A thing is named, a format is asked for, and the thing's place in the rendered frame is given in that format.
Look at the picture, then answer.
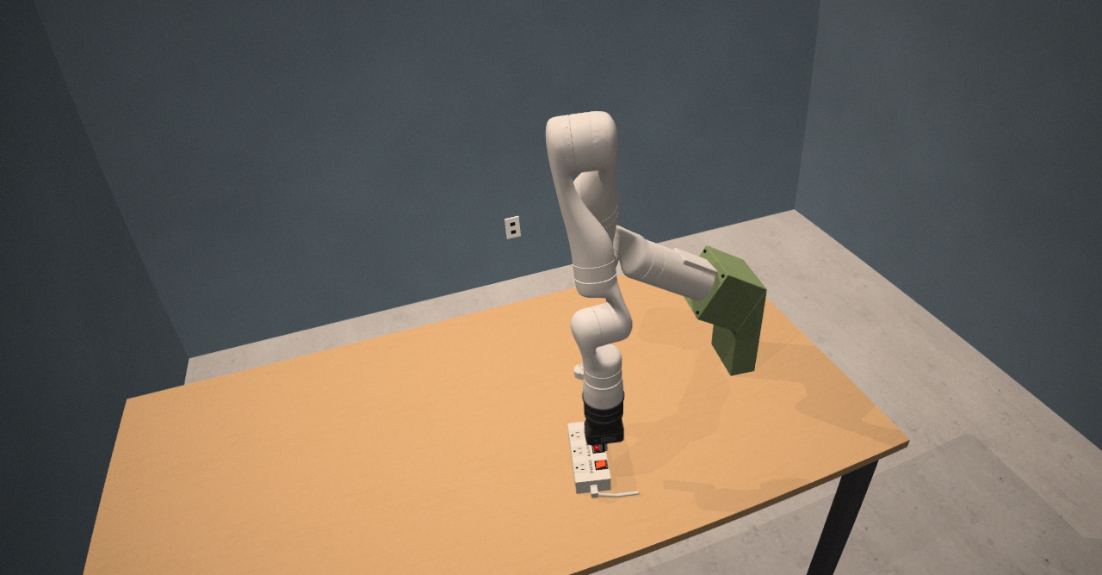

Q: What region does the white power strip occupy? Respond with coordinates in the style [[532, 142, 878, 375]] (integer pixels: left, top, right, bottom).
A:
[[568, 422, 640, 498]]

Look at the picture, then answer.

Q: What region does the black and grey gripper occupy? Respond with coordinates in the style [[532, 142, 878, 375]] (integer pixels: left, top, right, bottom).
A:
[[574, 364, 625, 452]]

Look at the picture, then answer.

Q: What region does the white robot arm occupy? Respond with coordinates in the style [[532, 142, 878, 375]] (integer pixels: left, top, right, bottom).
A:
[[545, 111, 717, 389]]

